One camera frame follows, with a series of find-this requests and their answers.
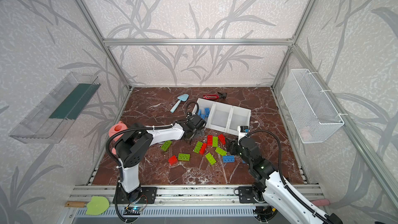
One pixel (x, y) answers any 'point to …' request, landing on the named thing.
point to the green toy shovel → (97, 205)
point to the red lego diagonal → (222, 138)
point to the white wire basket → (314, 118)
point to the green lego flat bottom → (183, 156)
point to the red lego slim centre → (202, 148)
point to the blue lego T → (228, 158)
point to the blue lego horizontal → (207, 111)
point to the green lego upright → (215, 141)
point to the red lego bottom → (172, 160)
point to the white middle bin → (220, 116)
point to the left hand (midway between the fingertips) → (199, 127)
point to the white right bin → (239, 116)
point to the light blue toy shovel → (183, 97)
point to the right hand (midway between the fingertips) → (230, 134)
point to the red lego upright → (209, 140)
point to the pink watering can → (115, 129)
